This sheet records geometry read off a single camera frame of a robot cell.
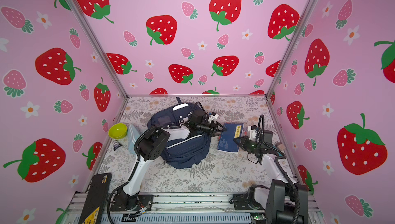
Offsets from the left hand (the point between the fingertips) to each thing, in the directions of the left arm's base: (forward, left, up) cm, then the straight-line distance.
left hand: (225, 132), depth 87 cm
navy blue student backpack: (-8, +23, -7) cm, 25 cm away
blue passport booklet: (-5, 0, -2) cm, 6 cm away
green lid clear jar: (+6, +69, -10) cm, 70 cm away
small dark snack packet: (-4, +66, -8) cm, 67 cm away
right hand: (-5, -5, -1) cm, 7 cm away
